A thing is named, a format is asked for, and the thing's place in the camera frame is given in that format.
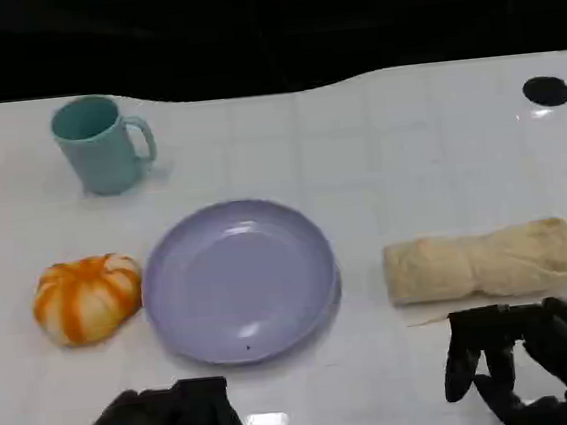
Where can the lilac plate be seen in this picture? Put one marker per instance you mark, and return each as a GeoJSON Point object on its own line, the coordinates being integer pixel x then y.
{"type": "Point", "coordinates": [240, 282]}

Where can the orange and white bread roll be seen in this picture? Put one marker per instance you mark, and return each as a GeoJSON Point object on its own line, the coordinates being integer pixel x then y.
{"type": "Point", "coordinates": [86, 302]}

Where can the black table grommet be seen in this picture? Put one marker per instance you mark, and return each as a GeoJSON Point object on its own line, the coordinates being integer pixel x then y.
{"type": "Point", "coordinates": [546, 91]}

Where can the pale green mug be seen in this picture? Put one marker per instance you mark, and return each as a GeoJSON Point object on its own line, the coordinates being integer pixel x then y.
{"type": "Point", "coordinates": [99, 150]}

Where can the thin beige splinter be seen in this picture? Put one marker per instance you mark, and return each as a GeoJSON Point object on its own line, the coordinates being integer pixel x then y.
{"type": "Point", "coordinates": [427, 320]}

